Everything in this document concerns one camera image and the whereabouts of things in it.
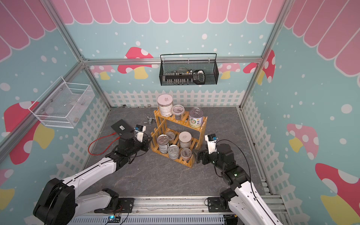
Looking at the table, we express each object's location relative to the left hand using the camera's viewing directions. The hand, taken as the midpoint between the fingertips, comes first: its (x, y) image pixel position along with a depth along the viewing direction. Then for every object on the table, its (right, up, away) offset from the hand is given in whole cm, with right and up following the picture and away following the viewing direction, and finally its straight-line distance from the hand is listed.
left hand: (151, 139), depth 85 cm
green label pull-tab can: (+26, +13, -17) cm, 34 cm away
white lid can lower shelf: (+21, 0, +2) cm, 21 cm away
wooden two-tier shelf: (+15, -2, +12) cm, 20 cm away
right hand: (+28, -3, -10) cm, 30 cm away
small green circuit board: (-17, -40, -13) cm, 46 cm away
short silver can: (+14, -8, +1) cm, 16 cm away
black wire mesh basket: (+23, +46, +9) cm, 52 cm away
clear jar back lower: (+12, +1, +7) cm, 14 cm away
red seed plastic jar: (+21, -9, 0) cm, 23 cm away
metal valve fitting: (-7, +11, +24) cm, 28 cm away
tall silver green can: (+7, -1, -1) cm, 7 cm away
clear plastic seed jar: (+17, +16, -12) cm, 27 cm away
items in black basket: (+20, +40, +6) cm, 45 cm away
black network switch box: (-24, +4, +18) cm, 31 cm away
